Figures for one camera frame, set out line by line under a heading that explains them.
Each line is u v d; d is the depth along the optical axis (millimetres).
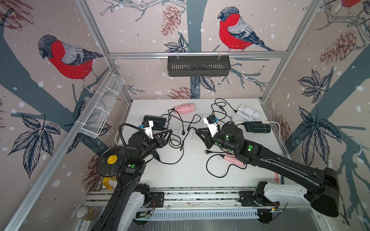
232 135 501
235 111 1106
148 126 659
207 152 901
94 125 831
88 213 624
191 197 754
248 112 1080
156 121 1005
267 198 613
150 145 633
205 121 595
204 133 616
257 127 987
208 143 626
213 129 598
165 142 650
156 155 878
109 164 748
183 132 952
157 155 880
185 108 1080
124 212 477
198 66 1037
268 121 1084
